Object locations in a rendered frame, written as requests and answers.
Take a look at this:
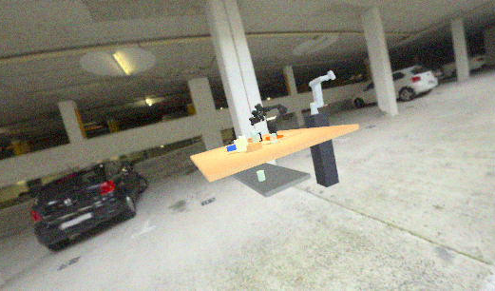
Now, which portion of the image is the pale yellow block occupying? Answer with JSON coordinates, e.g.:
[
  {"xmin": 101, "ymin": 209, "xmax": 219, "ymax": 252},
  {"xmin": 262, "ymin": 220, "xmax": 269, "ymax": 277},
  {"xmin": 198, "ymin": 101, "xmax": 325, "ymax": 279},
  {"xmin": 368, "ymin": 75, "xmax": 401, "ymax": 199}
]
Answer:
[{"xmin": 235, "ymin": 138, "xmax": 247, "ymax": 152}]

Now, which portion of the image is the orange rectangular block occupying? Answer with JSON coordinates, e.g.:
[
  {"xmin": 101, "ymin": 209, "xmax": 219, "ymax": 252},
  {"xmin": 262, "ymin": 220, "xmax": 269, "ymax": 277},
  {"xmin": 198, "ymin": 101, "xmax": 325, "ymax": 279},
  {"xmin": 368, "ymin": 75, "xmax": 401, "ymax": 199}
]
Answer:
[{"xmin": 246, "ymin": 142, "xmax": 262, "ymax": 152}]

